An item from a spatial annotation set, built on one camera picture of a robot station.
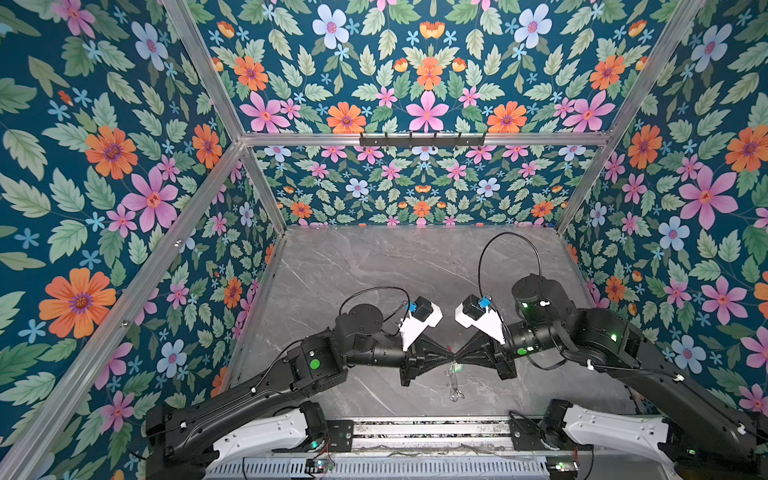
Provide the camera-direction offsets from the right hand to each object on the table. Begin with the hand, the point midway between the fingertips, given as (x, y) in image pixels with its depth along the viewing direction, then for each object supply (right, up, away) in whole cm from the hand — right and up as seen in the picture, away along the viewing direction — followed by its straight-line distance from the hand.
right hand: (458, 354), depth 55 cm
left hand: (-1, 0, -4) cm, 4 cm away
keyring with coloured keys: (+2, -13, +23) cm, 26 cm away
